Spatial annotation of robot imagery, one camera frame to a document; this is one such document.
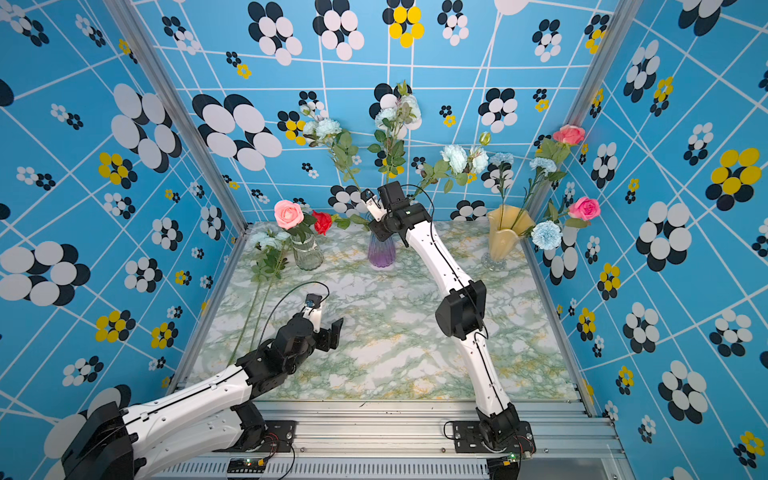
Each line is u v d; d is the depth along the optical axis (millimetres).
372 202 812
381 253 1027
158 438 446
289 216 671
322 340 720
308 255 1109
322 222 806
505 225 990
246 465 722
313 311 691
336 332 726
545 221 733
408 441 736
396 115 844
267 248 1085
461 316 598
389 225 783
